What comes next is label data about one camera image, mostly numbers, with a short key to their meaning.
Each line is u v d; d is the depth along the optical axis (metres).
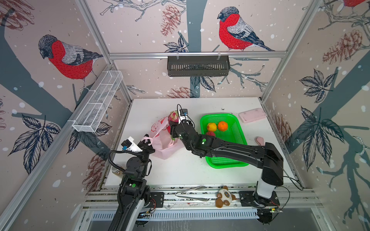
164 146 0.80
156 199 0.73
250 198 0.73
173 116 0.70
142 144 0.67
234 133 0.97
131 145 0.63
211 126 0.96
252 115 1.08
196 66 1.04
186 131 0.53
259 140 0.93
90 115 0.71
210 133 0.93
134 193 0.56
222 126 0.96
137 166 0.55
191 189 0.78
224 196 0.73
